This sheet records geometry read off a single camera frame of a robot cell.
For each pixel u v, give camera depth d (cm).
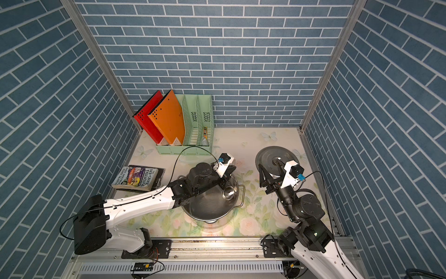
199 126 116
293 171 49
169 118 94
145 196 49
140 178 91
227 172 63
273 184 53
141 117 87
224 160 61
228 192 85
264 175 55
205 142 112
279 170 62
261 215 84
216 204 89
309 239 47
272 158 102
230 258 72
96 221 40
